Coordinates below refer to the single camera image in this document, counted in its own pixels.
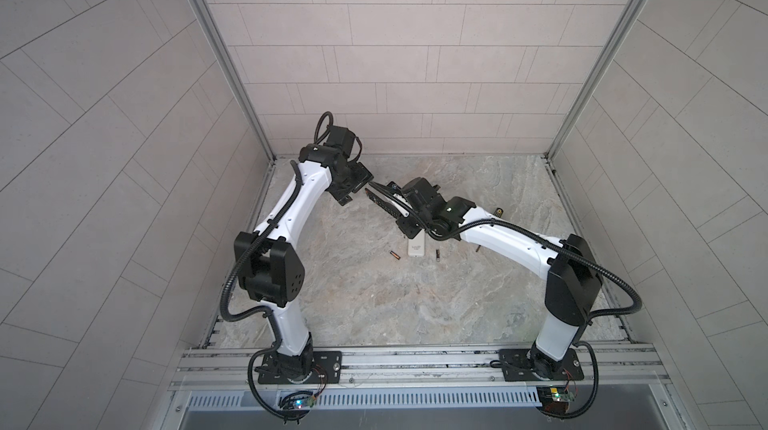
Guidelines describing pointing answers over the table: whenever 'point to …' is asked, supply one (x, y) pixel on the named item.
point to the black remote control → (385, 203)
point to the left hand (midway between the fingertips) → (372, 180)
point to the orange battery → (395, 255)
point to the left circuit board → (297, 402)
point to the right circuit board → (555, 399)
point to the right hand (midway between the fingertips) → (398, 218)
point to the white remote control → (416, 246)
